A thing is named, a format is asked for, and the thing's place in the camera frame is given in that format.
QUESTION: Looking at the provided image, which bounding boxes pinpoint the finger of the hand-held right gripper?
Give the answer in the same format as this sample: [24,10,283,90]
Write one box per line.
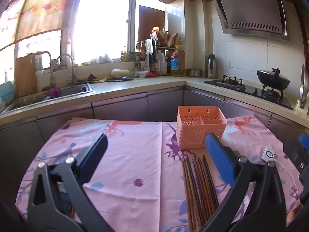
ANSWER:
[299,132,309,153]
[283,137,309,206]

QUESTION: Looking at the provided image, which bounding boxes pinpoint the flat steel plate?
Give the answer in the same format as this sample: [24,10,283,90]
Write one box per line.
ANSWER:
[106,76,134,82]

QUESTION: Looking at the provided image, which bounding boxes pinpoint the steel kitchen sink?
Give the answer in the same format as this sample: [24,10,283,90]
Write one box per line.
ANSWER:
[0,83,96,113]

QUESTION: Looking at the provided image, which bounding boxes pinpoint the small white square device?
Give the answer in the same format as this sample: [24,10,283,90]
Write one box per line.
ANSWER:
[262,147,276,162]

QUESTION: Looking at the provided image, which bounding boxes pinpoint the thin white cable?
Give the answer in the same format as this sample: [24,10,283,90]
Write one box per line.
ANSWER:
[275,160,299,195]

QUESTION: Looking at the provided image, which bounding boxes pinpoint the row of small condiment bottles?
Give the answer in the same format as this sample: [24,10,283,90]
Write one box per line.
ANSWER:
[120,41,148,62]

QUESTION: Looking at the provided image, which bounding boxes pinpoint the orange patterned window curtain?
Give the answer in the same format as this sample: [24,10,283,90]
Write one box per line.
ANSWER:
[0,0,70,51]

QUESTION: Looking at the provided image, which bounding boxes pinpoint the teal plastic container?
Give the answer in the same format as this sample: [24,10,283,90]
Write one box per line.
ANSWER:
[0,82,12,113]

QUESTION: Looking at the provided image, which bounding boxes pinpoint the curved steel faucet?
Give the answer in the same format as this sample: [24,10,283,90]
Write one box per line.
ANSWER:
[57,54,78,85]

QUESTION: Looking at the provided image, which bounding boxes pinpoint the pile of food packets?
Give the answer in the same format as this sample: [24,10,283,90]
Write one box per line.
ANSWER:
[150,26,185,49]

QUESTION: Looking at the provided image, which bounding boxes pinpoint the kitchen counter with cabinets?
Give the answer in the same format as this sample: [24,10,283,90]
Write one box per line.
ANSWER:
[0,72,309,150]

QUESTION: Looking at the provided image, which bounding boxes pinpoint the metal spice rack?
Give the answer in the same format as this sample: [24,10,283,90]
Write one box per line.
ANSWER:
[154,45,185,76]

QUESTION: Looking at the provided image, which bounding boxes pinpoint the steel range hood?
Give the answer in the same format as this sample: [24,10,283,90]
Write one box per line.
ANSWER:
[207,0,291,42]

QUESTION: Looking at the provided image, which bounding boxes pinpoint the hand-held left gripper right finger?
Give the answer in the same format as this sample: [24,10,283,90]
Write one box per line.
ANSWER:
[200,133,288,232]

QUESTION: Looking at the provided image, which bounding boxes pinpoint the orange plastic utensil basket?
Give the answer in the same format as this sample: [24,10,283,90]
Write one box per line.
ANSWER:
[177,106,228,150]

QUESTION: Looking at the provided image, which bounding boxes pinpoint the steel pan lid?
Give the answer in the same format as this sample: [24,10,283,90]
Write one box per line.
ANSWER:
[299,64,309,109]

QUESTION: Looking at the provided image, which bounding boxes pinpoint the bunch of brown chopsticks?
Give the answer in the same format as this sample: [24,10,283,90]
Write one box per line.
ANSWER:
[181,154,220,231]

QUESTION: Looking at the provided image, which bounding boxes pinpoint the purple leafy vegetable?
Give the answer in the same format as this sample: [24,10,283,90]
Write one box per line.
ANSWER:
[43,88,61,99]

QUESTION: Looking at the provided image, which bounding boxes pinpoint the yellow cooking oil bottle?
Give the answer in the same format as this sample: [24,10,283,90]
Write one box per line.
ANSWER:
[171,45,186,77]

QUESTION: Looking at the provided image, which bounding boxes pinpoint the white plastic jug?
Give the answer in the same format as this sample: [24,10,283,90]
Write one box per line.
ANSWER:
[158,50,172,75]

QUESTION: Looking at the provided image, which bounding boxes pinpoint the green onions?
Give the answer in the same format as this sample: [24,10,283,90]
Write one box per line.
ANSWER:
[65,77,107,84]

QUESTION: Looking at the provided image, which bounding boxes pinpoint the kitchen window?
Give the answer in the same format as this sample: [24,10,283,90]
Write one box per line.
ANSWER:
[0,0,160,66]

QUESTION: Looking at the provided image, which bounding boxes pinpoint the pink printed tablecloth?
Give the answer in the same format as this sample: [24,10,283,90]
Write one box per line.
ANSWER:
[16,115,305,232]

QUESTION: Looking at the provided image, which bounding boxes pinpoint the black gas stove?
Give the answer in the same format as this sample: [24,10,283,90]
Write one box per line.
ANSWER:
[204,75,294,110]

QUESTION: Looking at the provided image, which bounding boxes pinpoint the black wok with lid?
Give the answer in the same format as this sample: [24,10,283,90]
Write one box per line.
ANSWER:
[256,68,290,90]

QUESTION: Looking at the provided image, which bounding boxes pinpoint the wooden cutting board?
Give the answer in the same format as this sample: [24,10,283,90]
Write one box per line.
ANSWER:
[15,54,38,99]

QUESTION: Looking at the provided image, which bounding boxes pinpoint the steel thermos jug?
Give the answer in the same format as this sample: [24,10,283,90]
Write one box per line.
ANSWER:
[205,54,216,79]

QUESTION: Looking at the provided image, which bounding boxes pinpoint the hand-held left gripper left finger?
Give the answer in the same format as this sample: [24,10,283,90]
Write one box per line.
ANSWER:
[27,133,114,232]

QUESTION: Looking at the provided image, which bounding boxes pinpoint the white radish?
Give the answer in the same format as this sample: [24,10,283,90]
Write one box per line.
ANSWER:
[111,69,130,78]

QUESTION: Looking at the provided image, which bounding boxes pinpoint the tall angular steel faucet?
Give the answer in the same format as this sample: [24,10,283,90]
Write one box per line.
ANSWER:
[32,51,57,88]

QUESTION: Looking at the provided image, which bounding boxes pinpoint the small steel pot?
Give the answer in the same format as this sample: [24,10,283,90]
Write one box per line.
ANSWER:
[186,68,203,77]

